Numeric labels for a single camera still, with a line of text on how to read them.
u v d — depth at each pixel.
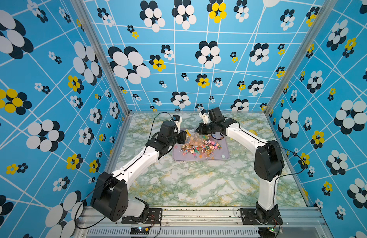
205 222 0.72
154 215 0.74
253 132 0.99
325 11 0.69
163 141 0.63
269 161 0.51
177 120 0.72
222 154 0.95
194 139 0.90
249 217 0.72
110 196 0.41
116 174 0.44
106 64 0.91
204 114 0.84
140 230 0.72
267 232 0.70
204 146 0.96
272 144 0.52
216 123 0.72
